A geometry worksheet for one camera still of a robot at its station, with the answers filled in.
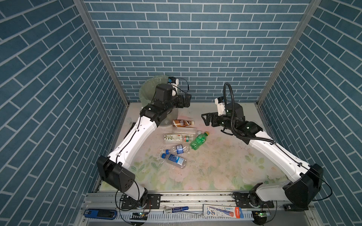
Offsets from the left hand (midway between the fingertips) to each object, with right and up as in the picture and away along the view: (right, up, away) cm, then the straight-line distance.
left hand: (185, 95), depth 74 cm
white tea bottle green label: (-7, -26, +18) cm, 33 cm away
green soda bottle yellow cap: (+9, -28, +19) cm, 35 cm away
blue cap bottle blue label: (-4, -38, +9) cm, 39 cm away
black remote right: (+53, -57, -3) cm, 78 cm away
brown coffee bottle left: (-2, -16, +28) cm, 33 cm away
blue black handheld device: (-42, -60, -4) cm, 73 cm away
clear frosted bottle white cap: (0, -22, +29) cm, 36 cm away
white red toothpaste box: (+19, -59, -4) cm, 62 cm away
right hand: (+12, -9, +2) cm, 15 cm away
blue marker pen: (-5, -58, -4) cm, 59 cm away
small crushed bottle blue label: (-3, -32, +15) cm, 36 cm away
